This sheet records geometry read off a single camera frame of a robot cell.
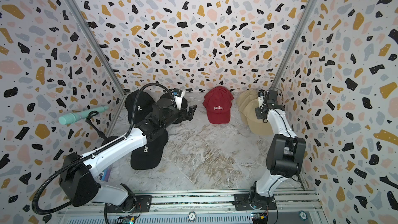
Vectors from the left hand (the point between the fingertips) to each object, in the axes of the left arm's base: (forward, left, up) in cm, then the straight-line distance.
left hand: (191, 102), depth 77 cm
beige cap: (+30, -35, -26) cm, 53 cm away
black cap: (+18, +35, -22) cm, 45 cm away
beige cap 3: (-1, -40, -24) cm, 47 cm away
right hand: (+6, -44, -14) cm, 47 cm away
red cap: (+20, -16, -22) cm, 33 cm away
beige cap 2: (+12, -33, -17) cm, 39 cm away
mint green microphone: (-13, +49, +6) cm, 51 cm away
